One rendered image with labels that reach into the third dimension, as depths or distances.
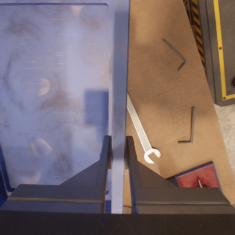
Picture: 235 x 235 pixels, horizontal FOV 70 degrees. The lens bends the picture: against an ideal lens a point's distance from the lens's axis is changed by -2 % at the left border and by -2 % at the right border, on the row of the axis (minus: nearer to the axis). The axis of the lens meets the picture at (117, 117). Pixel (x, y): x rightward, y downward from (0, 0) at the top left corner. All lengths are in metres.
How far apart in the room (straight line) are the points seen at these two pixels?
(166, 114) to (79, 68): 0.27
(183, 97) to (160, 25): 0.17
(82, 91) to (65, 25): 0.08
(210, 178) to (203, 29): 0.43
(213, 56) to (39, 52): 0.51
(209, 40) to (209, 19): 0.06
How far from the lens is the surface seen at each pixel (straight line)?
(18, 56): 0.26
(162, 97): 0.42
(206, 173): 0.55
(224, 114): 1.08
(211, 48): 0.62
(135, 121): 0.42
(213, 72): 0.63
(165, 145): 0.47
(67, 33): 0.24
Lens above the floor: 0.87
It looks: 72 degrees down
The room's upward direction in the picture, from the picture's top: 179 degrees counter-clockwise
